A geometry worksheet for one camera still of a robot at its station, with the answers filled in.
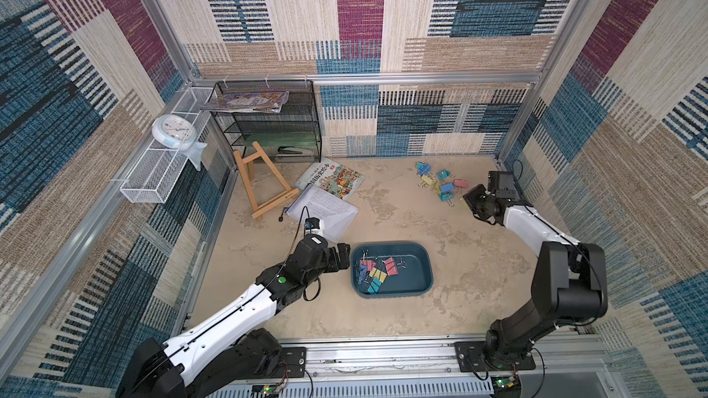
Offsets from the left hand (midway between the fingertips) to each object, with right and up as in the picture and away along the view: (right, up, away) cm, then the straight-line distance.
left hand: (337, 246), depth 81 cm
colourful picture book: (-5, +21, +34) cm, 41 cm away
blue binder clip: (+40, +17, +27) cm, 51 cm away
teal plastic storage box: (+23, -11, +5) cm, 26 cm away
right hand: (+42, +15, +14) cm, 47 cm away
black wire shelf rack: (-24, +45, +27) cm, 58 cm away
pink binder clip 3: (+9, -7, +6) cm, 13 cm away
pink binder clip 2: (+16, -8, +7) cm, 20 cm away
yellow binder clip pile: (+34, +19, +31) cm, 49 cm away
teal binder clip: (+11, -13, +4) cm, 17 cm away
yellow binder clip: (+13, -10, +6) cm, 17 cm away
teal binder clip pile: (+40, +22, +30) cm, 55 cm away
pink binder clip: (+47, +19, +32) cm, 60 cm away
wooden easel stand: (-24, +12, +21) cm, 34 cm away
